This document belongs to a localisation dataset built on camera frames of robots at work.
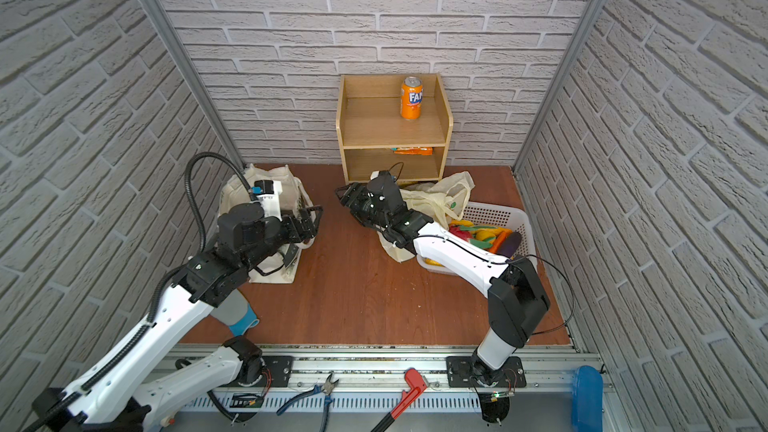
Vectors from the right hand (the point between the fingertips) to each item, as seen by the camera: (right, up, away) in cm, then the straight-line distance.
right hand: (334, 192), depth 74 cm
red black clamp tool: (+21, -47, -3) cm, 52 cm away
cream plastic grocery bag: (+30, -2, +11) cm, 32 cm away
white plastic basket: (+51, -7, +23) cm, 56 cm away
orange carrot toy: (+48, -15, +18) cm, 54 cm away
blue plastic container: (+62, -50, -3) cm, 80 cm away
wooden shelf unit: (+17, +22, +17) cm, 32 cm away
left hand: (-5, -3, -5) cm, 8 cm away
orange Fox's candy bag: (+22, +15, +27) cm, 37 cm away
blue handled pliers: (-1, -48, -3) cm, 48 cm away
